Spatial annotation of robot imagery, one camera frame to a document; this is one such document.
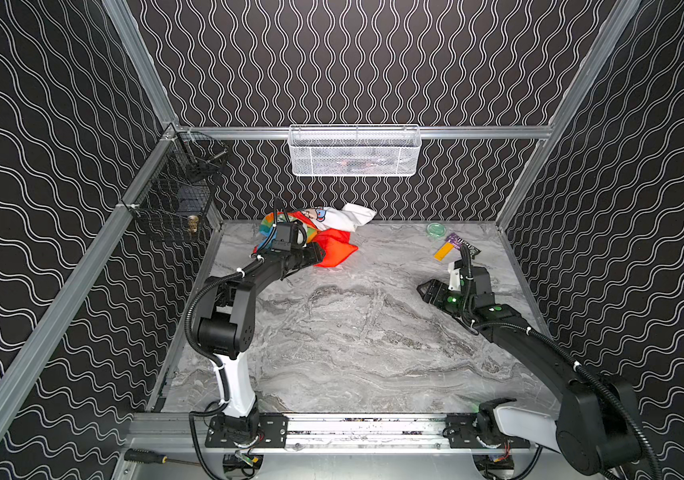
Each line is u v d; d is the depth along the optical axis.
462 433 0.73
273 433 0.75
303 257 0.86
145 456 0.69
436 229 1.17
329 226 1.13
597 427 0.40
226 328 0.52
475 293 0.65
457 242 1.13
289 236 0.78
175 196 0.92
